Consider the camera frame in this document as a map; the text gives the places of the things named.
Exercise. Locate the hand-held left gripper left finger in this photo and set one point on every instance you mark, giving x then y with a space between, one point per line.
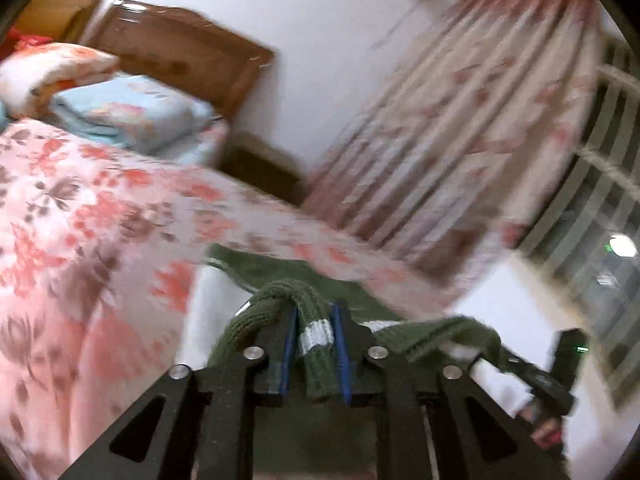
235 385

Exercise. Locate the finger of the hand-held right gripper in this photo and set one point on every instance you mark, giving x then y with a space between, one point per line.
537 382

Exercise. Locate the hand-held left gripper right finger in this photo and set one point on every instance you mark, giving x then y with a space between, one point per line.
400 410

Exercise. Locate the green knitted sweater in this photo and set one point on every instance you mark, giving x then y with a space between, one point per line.
300 295

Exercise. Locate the person's right hand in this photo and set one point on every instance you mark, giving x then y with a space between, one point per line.
545 427

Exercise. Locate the barred window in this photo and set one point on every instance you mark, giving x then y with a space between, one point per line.
590 210

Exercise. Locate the wooden nightstand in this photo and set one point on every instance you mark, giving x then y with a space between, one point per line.
260 170

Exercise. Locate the pink floral bed sheet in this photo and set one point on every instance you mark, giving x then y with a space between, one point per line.
75 210

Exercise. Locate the pink floral curtain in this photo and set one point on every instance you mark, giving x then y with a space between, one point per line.
450 135

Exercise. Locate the light blue floral quilt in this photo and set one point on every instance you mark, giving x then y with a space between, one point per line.
130 115

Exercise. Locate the large wooden headboard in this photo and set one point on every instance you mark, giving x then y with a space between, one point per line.
190 55

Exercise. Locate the orange floral pillow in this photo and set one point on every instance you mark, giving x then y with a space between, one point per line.
45 75

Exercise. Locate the red blanket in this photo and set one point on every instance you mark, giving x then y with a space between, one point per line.
20 42

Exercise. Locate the small wooden headboard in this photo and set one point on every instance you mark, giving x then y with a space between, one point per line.
55 12

